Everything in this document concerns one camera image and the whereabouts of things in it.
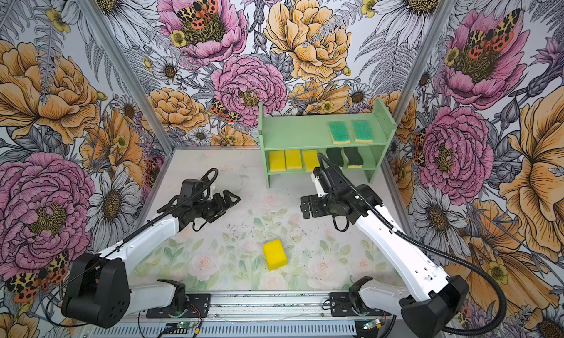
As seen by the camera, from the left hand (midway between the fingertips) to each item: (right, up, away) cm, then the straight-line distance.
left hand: (233, 210), depth 86 cm
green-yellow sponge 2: (+50, +31, +2) cm, 59 cm away
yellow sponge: (+16, +19, +11) cm, 27 cm away
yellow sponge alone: (+17, -16, -4) cm, 23 cm away
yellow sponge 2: (+23, +20, +9) cm, 32 cm away
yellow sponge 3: (+32, +20, +22) cm, 44 cm away
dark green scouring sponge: (+52, +20, +15) cm, 58 cm away
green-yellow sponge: (+41, +30, +2) cm, 51 cm away
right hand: (+30, +2, -13) cm, 33 cm away
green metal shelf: (+30, +31, +4) cm, 43 cm away
